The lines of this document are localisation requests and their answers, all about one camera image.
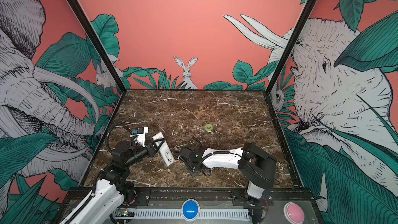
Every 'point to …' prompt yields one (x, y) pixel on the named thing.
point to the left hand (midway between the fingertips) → (163, 139)
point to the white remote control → (165, 150)
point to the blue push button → (190, 210)
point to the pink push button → (293, 213)
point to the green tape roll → (209, 127)
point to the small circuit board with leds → (125, 213)
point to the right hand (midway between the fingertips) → (192, 167)
